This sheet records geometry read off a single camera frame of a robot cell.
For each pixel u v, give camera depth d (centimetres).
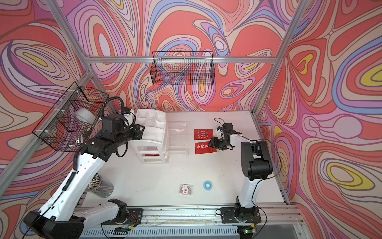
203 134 106
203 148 99
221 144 86
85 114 74
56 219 37
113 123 51
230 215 74
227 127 82
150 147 98
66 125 75
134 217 72
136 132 63
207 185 83
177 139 104
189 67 96
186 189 80
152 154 94
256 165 50
